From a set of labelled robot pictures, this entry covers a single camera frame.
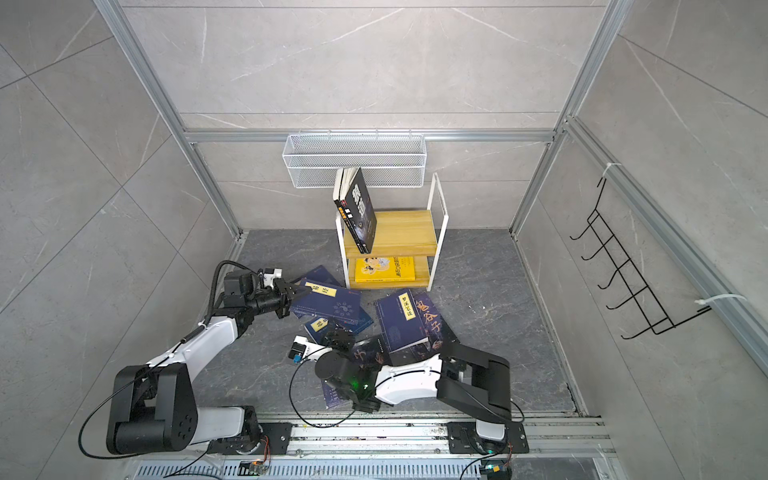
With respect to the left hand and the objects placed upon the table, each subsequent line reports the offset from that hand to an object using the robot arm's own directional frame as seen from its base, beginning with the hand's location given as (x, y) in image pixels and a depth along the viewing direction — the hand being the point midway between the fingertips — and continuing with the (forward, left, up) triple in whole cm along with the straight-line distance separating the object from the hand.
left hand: (311, 284), depth 83 cm
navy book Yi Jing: (-4, -5, -3) cm, 7 cm away
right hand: (-10, -6, -3) cm, 12 cm away
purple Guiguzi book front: (-15, -16, -15) cm, 27 cm away
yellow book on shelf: (+15, -23, -13) cm, 30 cm away
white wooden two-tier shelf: (+9, -27, +3) cm, 29 cm away
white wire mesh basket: (+42, -24, +12) cm, 50 cm away
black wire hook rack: (-21, -76, +15) cm, 80 cm away
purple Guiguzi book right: (-9, -36, -16) cm, 41 cm away
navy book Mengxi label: (-5, -26, -16) cm, 31 cm away
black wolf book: (+13, -14, +15) cm, 24 cm away
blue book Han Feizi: (-6, 0, -16) cm, 17 cm away
